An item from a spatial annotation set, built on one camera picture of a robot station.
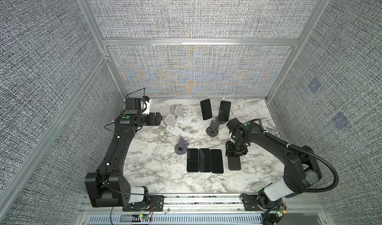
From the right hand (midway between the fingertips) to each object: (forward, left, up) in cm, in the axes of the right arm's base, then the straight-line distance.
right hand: (230, 153), depth 84 cm
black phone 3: (+27, +1, +6) cm, 28 cm away
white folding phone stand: (+18, +35, +1) cm, 39 cm away
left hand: (+14, +43, +16) cm, 48 cm away
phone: (-5, -1, -2) cm, 5 cm away
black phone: (-2, +22, -4) cm, 22 cm away
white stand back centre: (+23, +12, -1) cm, 26 cm away
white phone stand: (+24, +29, 0) cm, 38 cm away
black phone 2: (+29, +12, +5) cm, 32 cm away
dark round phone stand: (+16, +9, 0) cm, 18 cm away
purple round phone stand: (+4, +28, 0) cm, 28 cm away
